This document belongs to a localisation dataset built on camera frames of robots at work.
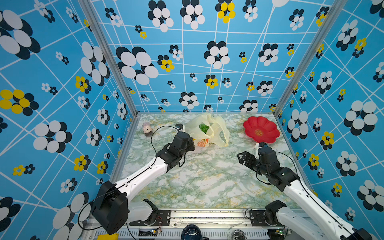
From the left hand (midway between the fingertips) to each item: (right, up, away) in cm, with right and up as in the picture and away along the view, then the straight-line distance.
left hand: (192, 138), depth 82 cm
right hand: (+28, -10, -2) cm, 30 cm away
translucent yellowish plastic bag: (+16, +2, +12) cm, 20 cm away
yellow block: (-35, -44, -14) cm, 58 cm away
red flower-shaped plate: (+50, +4, +27) cm, 57 cm away
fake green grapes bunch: (+6, +6, +4) cm, 10 cm away
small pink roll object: (-32, +6, +19) cm, 38 cm away
